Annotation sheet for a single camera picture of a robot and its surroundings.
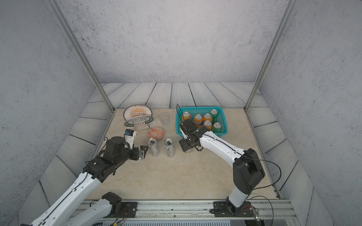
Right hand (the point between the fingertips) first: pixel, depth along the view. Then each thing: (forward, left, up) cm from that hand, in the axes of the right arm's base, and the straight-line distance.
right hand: (187, 143), depth 85 cm
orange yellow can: (+24, +1, -2) cm, 24 cm away
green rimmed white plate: (+17, +33, +1) cm, 37 cm away
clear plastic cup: (+25, +17, -4) cm, 30 cm away
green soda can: (+14, -20, -3) cm, 24 cm away
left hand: (-6, +24, +8) cm, 26 cm away
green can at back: (+26, -19, -2) cm, 33 cm away
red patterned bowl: (+14, +23, -9) cm, 29 cm away
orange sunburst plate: (+24, +36, +4) cm, 44 cm away
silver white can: (0, +11, +1) cm, 11 cm away
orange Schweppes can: (+16, -14, -2) cm, 21 cm away
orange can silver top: (+23, -14, -2) cm, 27 cm away
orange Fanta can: (+20, -7, -2) cm, 22 cm away
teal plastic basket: (+27, -4, +1) cm, 27 cm away
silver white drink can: (-2, +20, -1) cm, 20 cm away
